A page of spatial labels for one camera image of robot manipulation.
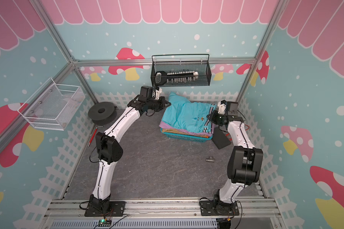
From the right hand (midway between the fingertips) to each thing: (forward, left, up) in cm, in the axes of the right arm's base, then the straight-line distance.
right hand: (208, 115), depth 90 cm
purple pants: (-9, +2, -9) cm, 13 cm away
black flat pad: (-7, -11, -18) cm, 22 cm away
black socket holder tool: (+18, +29, +16) cm, 38 cm away
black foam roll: (+15, +78, -13) cm, 80 cm away
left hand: (+4, +24, +5) cm, 25 cm away
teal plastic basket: (-8, +18, -13) cm, 23 cm away
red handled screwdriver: (-3, +81, -19) cm, 84 cm away
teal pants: (+4, +17, -2) cm, 18 cm away
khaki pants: (-5, +23, -10) cm, 25 cm away
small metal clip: (-21, -1, -20) cm, 29 cm away
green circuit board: (-54, +58, -22) cm, 82 cm away
